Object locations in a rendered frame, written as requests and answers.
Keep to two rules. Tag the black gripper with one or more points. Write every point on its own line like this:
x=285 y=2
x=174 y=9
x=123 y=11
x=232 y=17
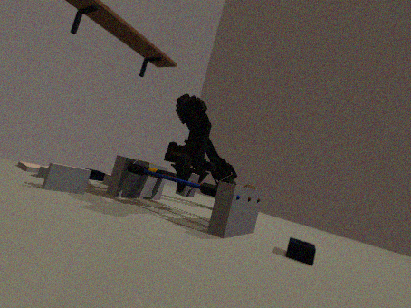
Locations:
x=194 y=156

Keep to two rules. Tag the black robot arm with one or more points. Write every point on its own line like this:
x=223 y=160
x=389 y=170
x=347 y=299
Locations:
x=191 y=111

